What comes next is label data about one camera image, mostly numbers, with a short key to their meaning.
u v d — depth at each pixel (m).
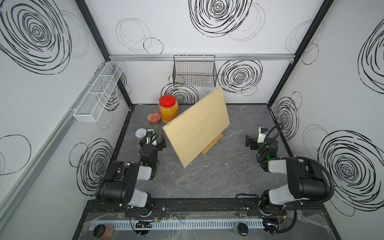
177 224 0.87
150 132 0.77
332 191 0.41
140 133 0.96
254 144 0.83
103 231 0.61
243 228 0.61
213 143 0.92
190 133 0.80
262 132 0.80
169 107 0.98
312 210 0.74
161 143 0.81
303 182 0.45
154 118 1.08
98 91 0.71
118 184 0.43
